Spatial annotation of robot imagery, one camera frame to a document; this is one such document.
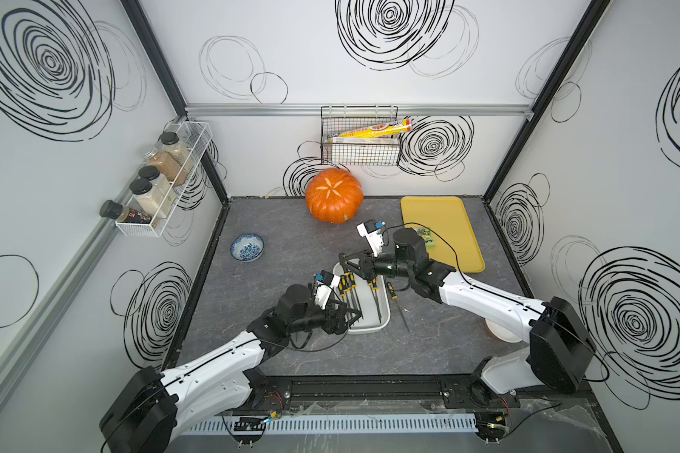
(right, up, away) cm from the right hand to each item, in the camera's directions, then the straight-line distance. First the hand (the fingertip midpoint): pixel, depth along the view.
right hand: (343, 263), depth 73 cm
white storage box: (+9, -14, +19) cm, 25 cm away
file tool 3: (+10, -11, +21) cm, 26 cm away
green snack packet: (+32, +5, +32) cm, 46 cm away
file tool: (+17, -14, +18) cm, 29 cm away
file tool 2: (+1, -12, +20) cm, 23 cm away
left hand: (+3, -13, +2) cm, 14 cm away
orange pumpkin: (-4, +21, +31) cm, 38 cm away
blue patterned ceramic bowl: (-35, +1, +29) cm, 46 cm away
